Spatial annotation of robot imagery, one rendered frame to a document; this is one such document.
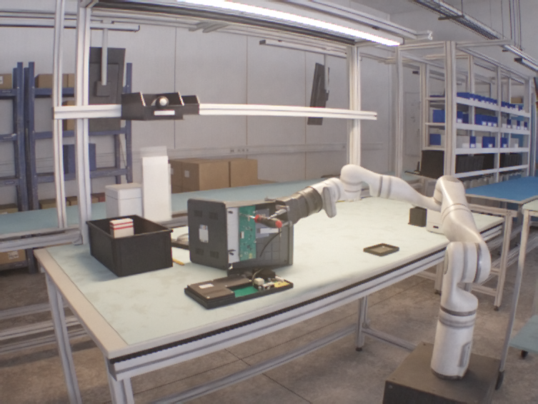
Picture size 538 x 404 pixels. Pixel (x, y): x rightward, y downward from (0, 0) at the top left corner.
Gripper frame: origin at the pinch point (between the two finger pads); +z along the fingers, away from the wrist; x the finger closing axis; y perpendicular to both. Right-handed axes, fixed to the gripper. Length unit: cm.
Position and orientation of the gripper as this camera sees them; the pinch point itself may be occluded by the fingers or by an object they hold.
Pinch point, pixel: (269, 224)
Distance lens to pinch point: 113.1
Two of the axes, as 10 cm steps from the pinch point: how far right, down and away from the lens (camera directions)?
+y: -6.2, -1.3, 7.7
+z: -7.6, 3.3, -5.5
